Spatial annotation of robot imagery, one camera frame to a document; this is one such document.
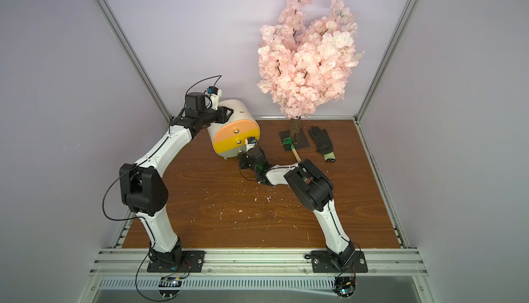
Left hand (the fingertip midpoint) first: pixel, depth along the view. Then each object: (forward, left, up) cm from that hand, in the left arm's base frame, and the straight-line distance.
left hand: (233, 109), depth 88 cm
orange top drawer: (-6, -1, -5) cm, 8 cm away
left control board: (-61, +19, -31) cm, 71 cm away
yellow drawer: (-8, 0, -12) cm, 15 cm away
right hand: (-8, -2, -20) cm, 21 cm away
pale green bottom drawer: (-10, +1, -19) cm, 21 cm away
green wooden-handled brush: (+1, -25, -23) cm, 34 cm away
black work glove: (0, -45, -26) cm, 51 cm away
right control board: (-60, -43, -28) cm, 79 cm away
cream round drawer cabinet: (+3, -3, -4) cm, 6 cm away
